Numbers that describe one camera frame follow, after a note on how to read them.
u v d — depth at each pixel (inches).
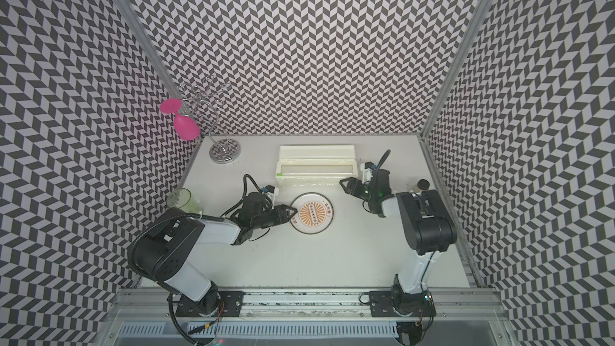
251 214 28.4
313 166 38.6
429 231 19.2
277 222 31.7
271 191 34.1
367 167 35.0
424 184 34.9
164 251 18.1
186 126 37.7
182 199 37.3
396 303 26.1
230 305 28.4
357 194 34.0
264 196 32.4
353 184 34.1
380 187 29.8
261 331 27.3
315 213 36.6
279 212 31.7
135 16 31.9
